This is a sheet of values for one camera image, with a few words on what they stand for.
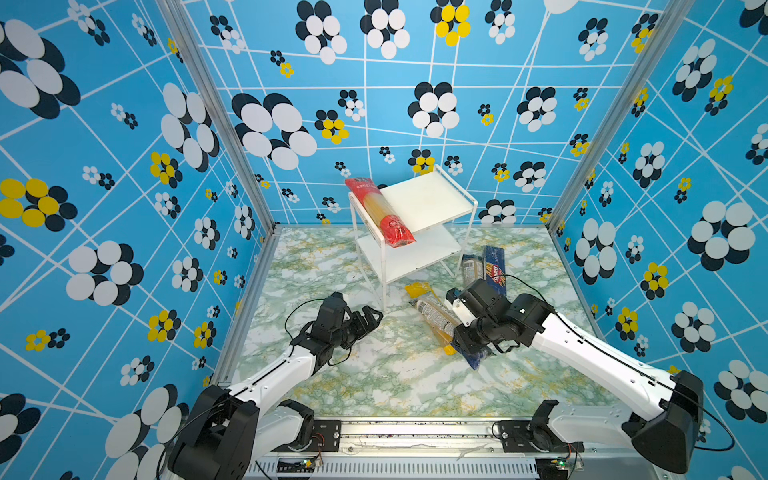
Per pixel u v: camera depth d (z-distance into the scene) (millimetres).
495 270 1017
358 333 757
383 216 710
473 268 1035
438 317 773
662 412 389
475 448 724
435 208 792
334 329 675
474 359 680
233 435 411
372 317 770
